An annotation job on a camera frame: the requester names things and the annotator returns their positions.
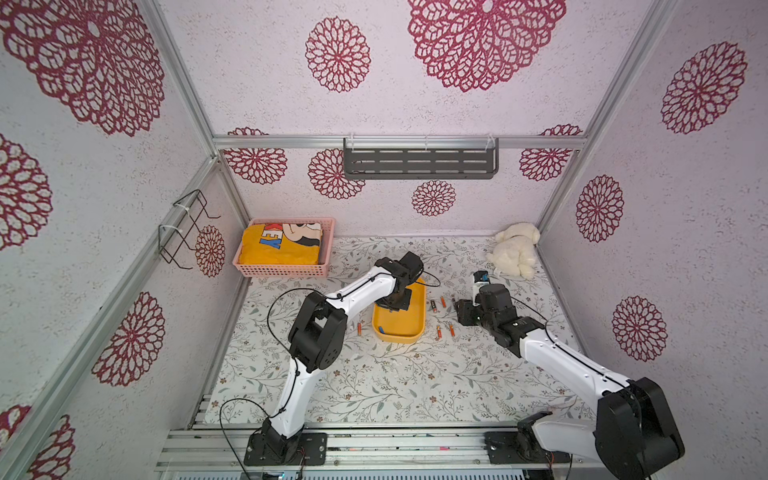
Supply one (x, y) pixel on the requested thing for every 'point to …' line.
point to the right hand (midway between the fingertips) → (461, 300)
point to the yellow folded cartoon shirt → (295, 243)
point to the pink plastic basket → (291, 271)
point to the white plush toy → (514, 251)
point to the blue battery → (381, 330)
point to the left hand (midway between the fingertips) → (392, 304)
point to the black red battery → (434, 306)
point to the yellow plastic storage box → (403, 326)
